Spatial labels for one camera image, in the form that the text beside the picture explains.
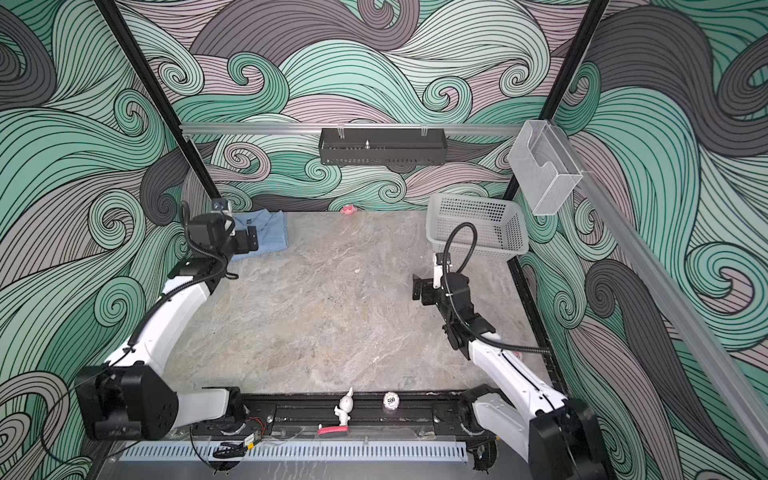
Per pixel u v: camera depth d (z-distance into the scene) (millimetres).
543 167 782
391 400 711
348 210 1177
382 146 946
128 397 390
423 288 741
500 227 1148
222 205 689
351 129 942
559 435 385
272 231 1067
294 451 697
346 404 728
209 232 591
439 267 716
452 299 600
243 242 744
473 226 684
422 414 744
